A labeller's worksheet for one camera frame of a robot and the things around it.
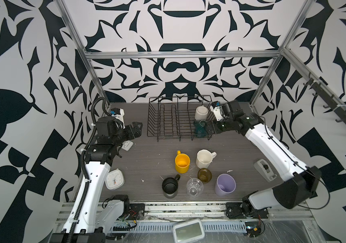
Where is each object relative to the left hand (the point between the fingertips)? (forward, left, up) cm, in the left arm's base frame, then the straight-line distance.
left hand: (135, 123), depth 72 cm
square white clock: (-17, +14, -26) cm, 34 cm away
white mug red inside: (+22, -37, -20) cm, 48 cm away
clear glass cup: (-22, -29, -29) cm, 46 cm away
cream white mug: (-7, -35, -25) cm, 44 cm away
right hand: (+3, -38, -6) cm, 39 cm away
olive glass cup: (-16, -34, -27) cm, 47 cm away
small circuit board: (-40, -54, -30) cm, 74 cm away
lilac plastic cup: (-21, -45, -27) cm, 57 cm away
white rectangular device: (+4, +11, -28) cm, 30 cm away
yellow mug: (-8, -23, -28) cm, 37 cm away
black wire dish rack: (+21, -17, -25) cm, 37 cm away
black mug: (-21, -15, -29) cm, 39 cm away
